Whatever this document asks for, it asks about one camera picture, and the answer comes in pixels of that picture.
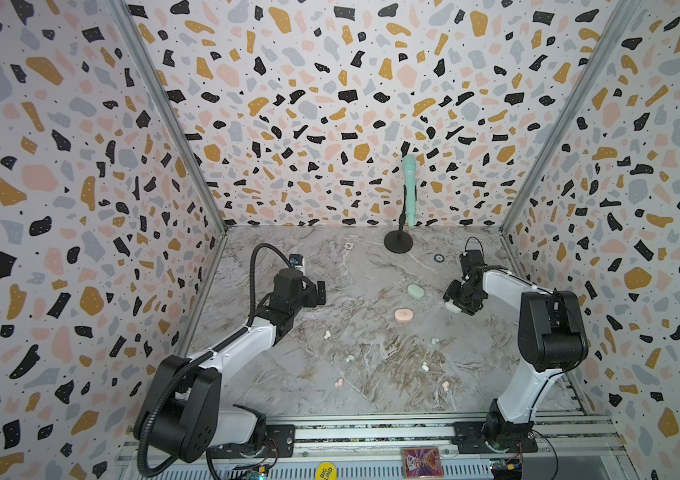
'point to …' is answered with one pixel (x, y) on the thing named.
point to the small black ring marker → (439, 258)
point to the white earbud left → (328, 334)
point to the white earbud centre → (424, 366)
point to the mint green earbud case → (415, 291)
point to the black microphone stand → (399, 241)
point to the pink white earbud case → (404, 315)
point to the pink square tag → (422, 463)
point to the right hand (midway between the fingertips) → (452, 295)
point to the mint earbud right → (433, 340)
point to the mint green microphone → (409, 164)
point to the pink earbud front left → (340, 383)
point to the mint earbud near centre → (351, 357)
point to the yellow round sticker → (326, 471)
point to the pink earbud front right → (445, 384)
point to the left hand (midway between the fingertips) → (314, 277)
